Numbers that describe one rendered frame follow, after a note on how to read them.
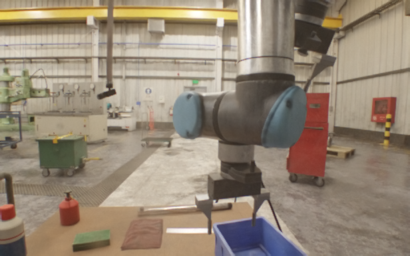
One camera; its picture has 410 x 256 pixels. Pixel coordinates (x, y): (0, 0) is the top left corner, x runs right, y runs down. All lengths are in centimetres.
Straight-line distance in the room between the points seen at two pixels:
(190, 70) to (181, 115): 998
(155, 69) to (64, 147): 788
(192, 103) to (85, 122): 563
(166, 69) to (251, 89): 1020
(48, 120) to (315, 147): 637
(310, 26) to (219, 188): 40
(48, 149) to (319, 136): 365
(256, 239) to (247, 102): 64
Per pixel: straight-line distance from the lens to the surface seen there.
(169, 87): 1034
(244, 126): 29
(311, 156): 295
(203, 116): 34
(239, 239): 81
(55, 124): 660
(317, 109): 289
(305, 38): 45
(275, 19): 31
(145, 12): 1086
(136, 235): 90
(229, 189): 50
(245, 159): 47
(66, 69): 1233
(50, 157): 342
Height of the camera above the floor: 97
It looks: 5 degrees down
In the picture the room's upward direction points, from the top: 1 degrees clockwise
